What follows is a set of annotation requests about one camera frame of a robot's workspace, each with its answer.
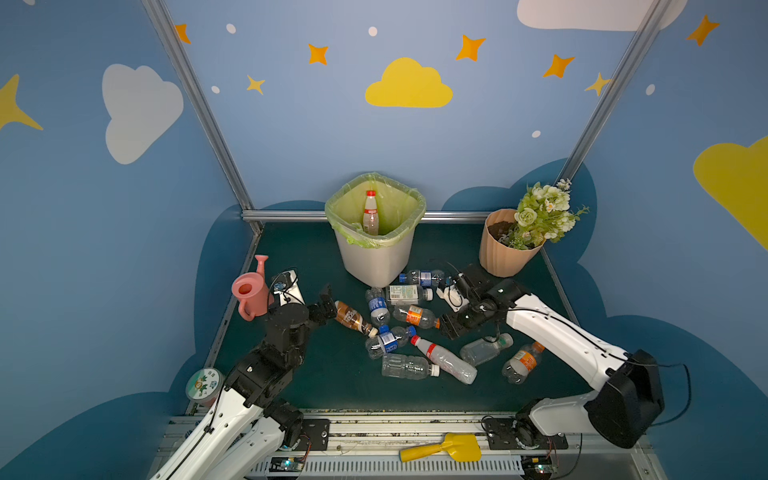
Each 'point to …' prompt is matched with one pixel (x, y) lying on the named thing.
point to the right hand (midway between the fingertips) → (452, 321)
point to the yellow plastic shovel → (460, 446)
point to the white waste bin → (377, 267)
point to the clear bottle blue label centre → (387, 340)
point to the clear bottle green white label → (404, 295)
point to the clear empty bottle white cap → (408, 366)
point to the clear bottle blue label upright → (377, 301)
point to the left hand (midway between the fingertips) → (317, 289)
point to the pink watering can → (252, 291)
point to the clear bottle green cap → (479, 350)
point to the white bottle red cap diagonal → (447, 362)
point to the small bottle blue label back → (426, 278)
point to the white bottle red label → (371, 215)
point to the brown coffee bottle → (353, 319)
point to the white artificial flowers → (542, 216)
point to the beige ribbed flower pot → (497, 258)
